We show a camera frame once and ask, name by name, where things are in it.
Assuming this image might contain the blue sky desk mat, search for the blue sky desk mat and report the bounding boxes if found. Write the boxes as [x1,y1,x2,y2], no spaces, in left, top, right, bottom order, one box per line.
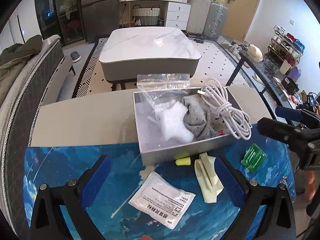
[23,125,296,239]

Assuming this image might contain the white printed sachet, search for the white printed sachet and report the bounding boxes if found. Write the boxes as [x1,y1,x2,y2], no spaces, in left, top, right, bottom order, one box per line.
[129,171,195,230]

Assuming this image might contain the cream crumpled bag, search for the cream crumpled bag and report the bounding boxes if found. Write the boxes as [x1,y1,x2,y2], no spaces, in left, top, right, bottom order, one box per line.
[247,44,263,62]

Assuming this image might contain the metal storage rack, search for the metal storage rack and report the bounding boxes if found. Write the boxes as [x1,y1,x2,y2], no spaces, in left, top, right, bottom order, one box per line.
[265,25,305,75]

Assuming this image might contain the olive green jacket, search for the olive green jacket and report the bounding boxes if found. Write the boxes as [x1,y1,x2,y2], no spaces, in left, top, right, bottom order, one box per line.
[1,35,42,104]

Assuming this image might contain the white woven basket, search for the white woven basket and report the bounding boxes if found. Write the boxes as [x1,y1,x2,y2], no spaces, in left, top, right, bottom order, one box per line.
[132,4,161,27]

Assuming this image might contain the green plastic packet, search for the green plastic packet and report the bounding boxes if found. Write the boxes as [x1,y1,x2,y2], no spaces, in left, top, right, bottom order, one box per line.
[240,144,267,173]

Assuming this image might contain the grey cardboard box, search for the grey cardboard box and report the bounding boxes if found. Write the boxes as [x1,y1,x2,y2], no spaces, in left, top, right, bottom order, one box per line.
[133,87,236,166]

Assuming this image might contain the yellow foam earplug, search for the yellow foam earplug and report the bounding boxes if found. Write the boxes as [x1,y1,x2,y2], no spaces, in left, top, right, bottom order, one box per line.
[175,152,191,166]

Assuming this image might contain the clear zip plastic bag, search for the clear zip plastic bag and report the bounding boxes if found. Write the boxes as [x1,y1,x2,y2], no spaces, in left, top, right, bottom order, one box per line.
[137,73,191,121]

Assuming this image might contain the black glass cabinet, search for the black glass cabinet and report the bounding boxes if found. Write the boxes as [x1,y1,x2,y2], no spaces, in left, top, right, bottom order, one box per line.
[35,0,84,46]

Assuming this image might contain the silver suitcase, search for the silver suitcase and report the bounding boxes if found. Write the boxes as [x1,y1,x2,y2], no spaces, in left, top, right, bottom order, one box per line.
[203,1,228,40]

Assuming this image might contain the white marble coffee table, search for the white marble coffee table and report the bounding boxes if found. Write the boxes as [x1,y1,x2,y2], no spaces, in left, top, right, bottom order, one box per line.
[99,27,201,80]

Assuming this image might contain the patterned floor rug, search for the patterned floor rug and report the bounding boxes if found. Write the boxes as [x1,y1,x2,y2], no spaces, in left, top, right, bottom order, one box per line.
[71,35,266,99]

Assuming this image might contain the wooden door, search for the wooden door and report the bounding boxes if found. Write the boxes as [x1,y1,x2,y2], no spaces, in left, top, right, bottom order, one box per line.
[221,0,260,41]

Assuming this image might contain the grey dotted sock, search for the grey dotted sock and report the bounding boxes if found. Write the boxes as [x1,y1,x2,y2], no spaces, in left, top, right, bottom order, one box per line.
[181,94,226,141]

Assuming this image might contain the grey quilted sofa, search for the grey quilted sofa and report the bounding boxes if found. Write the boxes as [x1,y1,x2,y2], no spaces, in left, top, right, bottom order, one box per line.
[1,35,68,235]

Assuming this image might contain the black glass side table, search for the black glass side table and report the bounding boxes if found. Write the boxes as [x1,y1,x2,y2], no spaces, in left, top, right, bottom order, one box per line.
[226,50,296,119]

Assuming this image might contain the pale green cloth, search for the pale green cloth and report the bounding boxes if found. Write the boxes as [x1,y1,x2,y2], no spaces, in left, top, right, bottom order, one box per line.
[194,152,223,204]

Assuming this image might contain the beige suitcase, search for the beige suitcase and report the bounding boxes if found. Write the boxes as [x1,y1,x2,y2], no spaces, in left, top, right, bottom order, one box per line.
[187,0,211,35]

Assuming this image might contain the grey slipper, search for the grey slipper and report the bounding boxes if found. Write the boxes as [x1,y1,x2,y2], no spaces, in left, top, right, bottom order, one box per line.
[70,51,81,63]

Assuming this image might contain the white cable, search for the white cable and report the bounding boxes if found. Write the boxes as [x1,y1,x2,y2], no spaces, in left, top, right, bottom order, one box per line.
[197,77,252,141]

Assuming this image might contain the grey refrigerator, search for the grey refrigerator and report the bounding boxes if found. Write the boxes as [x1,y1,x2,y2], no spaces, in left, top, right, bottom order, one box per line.
[81,0,119,43]

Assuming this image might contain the white drawer desk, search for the white drawer desk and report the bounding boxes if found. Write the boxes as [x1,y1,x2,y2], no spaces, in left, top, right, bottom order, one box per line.
[119,0,191,30]

